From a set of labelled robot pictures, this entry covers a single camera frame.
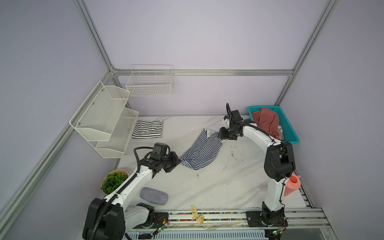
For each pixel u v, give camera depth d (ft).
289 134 3.31
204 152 3.21
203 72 3.07
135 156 1.98
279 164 1.71
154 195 2.56
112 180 2.46
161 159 2.21
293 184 2.45
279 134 3.42
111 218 1.30
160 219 2.40
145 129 3.62
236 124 2.35
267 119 3.54
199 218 2.39
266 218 2.18
